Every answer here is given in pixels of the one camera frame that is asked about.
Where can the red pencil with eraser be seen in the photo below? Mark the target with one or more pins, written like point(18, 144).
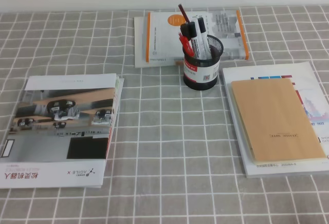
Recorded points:
point(183, 13)

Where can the black mesh pen holder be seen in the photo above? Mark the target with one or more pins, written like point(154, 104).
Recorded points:
point(202, 74)

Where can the black marker in holder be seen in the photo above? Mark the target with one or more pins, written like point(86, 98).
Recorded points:
point(189, 30)

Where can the white orange-edged book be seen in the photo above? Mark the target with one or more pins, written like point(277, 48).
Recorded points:
point(162, 29)

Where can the grey checkered tablecloth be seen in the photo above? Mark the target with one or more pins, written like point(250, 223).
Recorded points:
point(174, 156)

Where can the white marker black cap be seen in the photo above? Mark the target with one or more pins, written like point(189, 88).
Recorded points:
point(203, 31)

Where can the Agilex robotics brochure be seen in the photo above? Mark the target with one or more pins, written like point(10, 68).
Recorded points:
point(61, 132)

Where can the tan classic note notebook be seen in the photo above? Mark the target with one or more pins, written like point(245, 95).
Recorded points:
point(276, 125)

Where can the large white catalogue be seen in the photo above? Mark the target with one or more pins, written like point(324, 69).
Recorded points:
point(313, 101)

